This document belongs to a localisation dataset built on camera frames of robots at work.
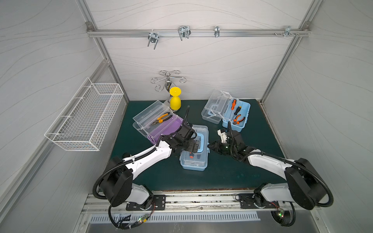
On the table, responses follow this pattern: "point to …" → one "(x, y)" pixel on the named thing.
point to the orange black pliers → (161, 119)
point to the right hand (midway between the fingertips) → (207, 145)
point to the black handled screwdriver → (238, 110)
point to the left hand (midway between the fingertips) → (189, 143)
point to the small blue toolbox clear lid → (216, 108)
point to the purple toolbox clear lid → (152, 118)
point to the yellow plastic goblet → (175, 101)
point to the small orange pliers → (235, 121)
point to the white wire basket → (84, 122)
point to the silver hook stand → (167, 81)
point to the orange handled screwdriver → (233, 104)
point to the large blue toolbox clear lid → (194, 161)
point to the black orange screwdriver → (191, 155)
